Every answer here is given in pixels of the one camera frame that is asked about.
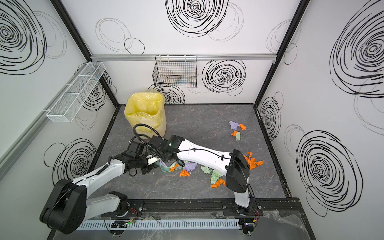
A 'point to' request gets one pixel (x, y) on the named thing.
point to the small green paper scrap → (206, 169)
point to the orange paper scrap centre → (184, 173)
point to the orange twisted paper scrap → (234, 133)
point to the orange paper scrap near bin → (174, 167)
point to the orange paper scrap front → (219, 182)
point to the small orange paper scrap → (243, 127)
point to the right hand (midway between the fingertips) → (170, 157)
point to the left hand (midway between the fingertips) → (156, 161)
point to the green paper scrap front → (215, 177)
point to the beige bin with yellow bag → (146, 109)
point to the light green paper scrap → (238, 136)
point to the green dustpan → (168, 169)
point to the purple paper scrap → (234, 125)
